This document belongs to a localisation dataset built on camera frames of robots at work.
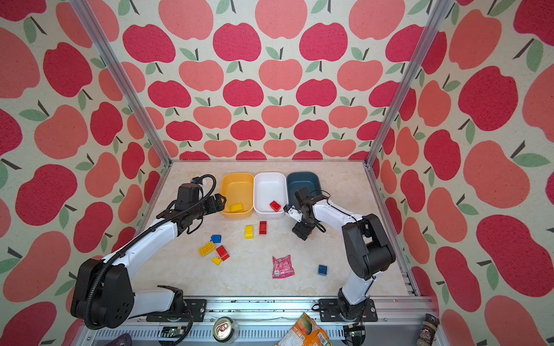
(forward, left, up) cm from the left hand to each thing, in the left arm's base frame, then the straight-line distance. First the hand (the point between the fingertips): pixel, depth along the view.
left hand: (222, 201), depth 87 cm
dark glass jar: (-44, -71, -10) cm, 84 cm away
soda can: (-44, -7, -3) cm, 44 cm away
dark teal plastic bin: (+21, -34, -12) cm, 42 cm away
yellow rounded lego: (+5, -4, -13) cm, 15 cm away
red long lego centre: (-5, -16, -13) cm, 22 cm away
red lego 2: (-17, 0, -13) cm, 21 cm away
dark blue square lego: (-24, -40, -13) cm, 48 cm away
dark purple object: (-45, +26, -11) cm, 53 cm away
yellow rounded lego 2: (-7, -11, -13) cm, 19 cm away
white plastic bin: (+17, -19, -12) cm, 29 cm away
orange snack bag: (-44, -31, -12) cm, 55 cm away
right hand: (-5, -38, -12) cm, 40 cm away
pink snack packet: (-23, -25, -12) cm, 36 cm away
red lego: (+6, -22, -13) cm, 26 cm away
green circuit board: (-43, +13, -16) cm, 47 cm away
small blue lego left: (-9, +4, -15) cm, 18 cm away
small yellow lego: (-19, +2, -14) cm, 24 cm away
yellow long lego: (-15, +6, -13) cm, 21 cm away
